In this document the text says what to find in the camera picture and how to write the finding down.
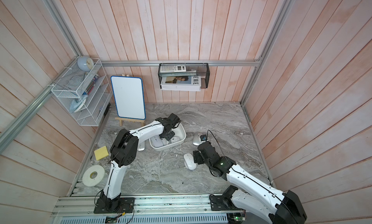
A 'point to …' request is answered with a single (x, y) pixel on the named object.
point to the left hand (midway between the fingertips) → (165, 133)
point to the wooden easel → (128, 119)
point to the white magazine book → (181, 83)
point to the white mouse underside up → (174, 139)
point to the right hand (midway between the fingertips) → (200, 149)
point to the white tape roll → (93, 175)
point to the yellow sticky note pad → (101, 152)
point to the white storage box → (180, 131)
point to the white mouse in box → (157, 141)
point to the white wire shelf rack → (87, 93)
